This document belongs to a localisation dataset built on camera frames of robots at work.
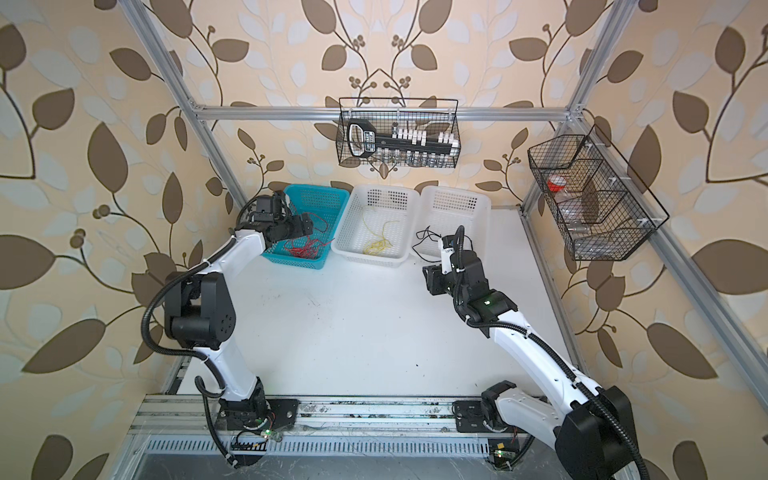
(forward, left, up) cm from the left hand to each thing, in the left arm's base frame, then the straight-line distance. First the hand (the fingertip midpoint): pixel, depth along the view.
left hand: (301, 220), depth 95 cm
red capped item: (+1, -75, +17) cm, 77 cm away
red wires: (+1, +2, -16) cm, 16 cm away
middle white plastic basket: (+13, -23, -16) cm, 31 cm away
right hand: (-19, -41, +2) cm, 46 cm away
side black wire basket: (-3, -84, +16) cm, 85 cm away
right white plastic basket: (+21, -49, -13) cm, 55 cm away
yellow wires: (+2, -24, -15) cm, 28 cm away
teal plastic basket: (+20, -2, -13) cm, 24 cm away
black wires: (+6, -41, -13) cm, 44 cm away
